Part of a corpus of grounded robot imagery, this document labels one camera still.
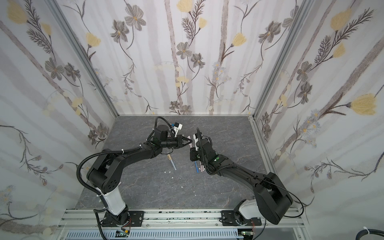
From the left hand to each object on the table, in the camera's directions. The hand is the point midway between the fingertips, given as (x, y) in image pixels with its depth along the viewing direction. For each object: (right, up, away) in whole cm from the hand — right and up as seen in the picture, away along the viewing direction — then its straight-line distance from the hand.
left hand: (190, 138), depth 84 cm
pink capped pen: (+7, -19, +7) cm, 22 cm away
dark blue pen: (+4, -19, +8) cm, 21 cm away
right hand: (-1, -4, -2) cm, 4 cm away
